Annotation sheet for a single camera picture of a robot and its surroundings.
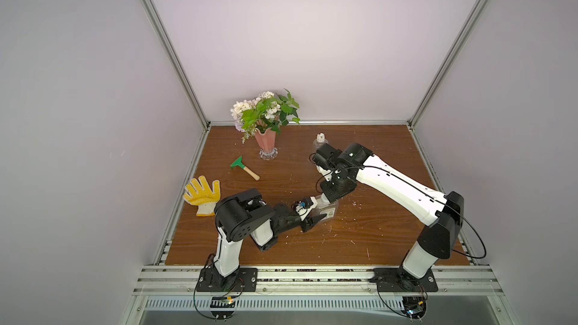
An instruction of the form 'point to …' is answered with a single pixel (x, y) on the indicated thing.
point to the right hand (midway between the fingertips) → (331, 189)
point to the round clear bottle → (317, 144)
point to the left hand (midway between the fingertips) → (323, 211)
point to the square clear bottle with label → (325, 207)
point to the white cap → (320, 137)
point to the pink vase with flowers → (263, 117)
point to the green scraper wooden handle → (239, 162)
